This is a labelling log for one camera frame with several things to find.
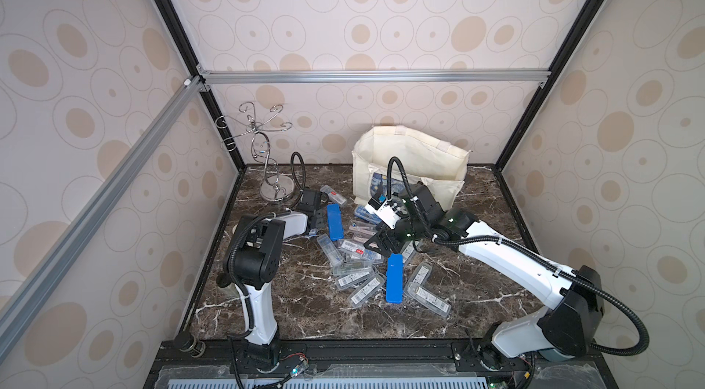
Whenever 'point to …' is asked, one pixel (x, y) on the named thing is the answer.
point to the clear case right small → (419, 277)
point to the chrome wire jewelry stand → (277, 189)
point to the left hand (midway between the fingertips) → (319, 214)
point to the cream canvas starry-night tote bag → (438, 164)
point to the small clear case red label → (333, 195)
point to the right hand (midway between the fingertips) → (381, 232)
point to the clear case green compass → (350, 268)
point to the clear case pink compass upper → (362, 227)
